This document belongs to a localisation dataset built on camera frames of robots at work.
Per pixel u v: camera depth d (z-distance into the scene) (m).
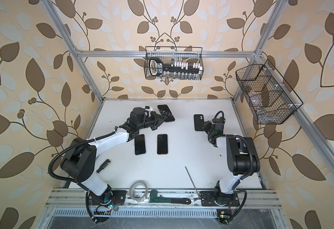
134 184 0.76
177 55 0.91
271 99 0.73
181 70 0.83
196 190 0.77
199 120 1.08
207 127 0.89
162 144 0.94
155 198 0.74
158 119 0.77
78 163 0.45
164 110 0.91
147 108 0.84
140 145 0.94
